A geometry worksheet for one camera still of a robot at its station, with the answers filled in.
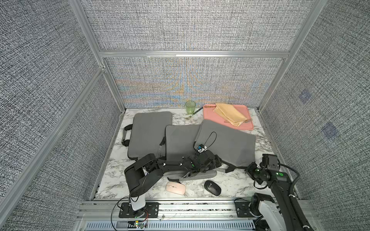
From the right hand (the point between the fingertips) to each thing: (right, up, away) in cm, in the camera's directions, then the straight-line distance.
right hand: (246, 166), depth 83 cm
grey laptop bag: (-62, +16, +22) cm, 68 cm away
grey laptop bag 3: (-1, +8, +12) cm, 15 cm away
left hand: (-15, +2, -1) cm, 15 cm away
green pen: (-27, +33, +34) cm, 55 cm away
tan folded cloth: (+1, +32, +31) cm, 45 cm away
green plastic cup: (-31, +38, +29) cm, 57 cm away
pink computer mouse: (-40, -11, -5) cm, 42 cm away
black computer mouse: (-20, -11, -3) cm, 23 cm away
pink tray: (-15, +31, +34) cm, 48 cm away
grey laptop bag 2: (-38, +12, +10) cm, 42 cm away
